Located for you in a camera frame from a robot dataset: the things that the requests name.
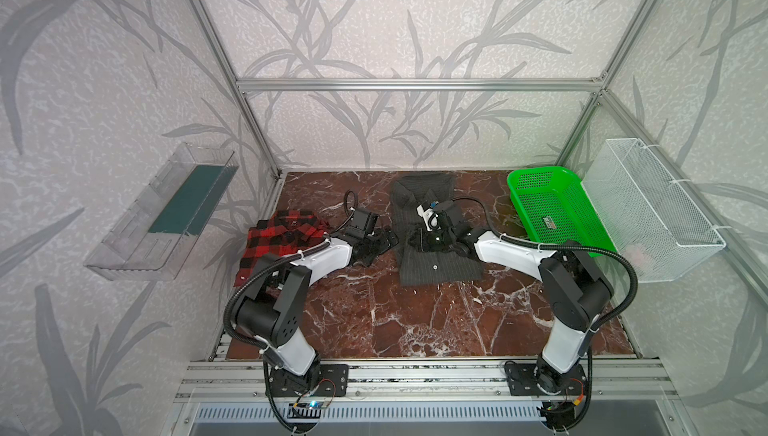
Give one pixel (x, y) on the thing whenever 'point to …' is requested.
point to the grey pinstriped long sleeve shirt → (408, 193)
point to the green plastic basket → (556, 208)
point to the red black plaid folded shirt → (287, 233)
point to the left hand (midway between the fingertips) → (395, 235)
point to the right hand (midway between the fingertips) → (409, 232)
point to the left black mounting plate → (322, 380)
